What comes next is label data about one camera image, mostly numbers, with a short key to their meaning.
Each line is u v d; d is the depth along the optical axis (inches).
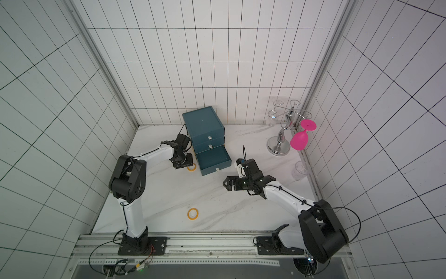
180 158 32.1
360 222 17.2
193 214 32.1
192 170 38.3
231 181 29.9
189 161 35.4
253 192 24.4
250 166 26.4
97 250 25.9
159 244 28.6
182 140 32.1
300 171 37.4
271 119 40.4
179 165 33.7
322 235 16.0
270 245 28.5
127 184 20.4
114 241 28.1
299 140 36.2
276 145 42.5
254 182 25.7
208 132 35.7
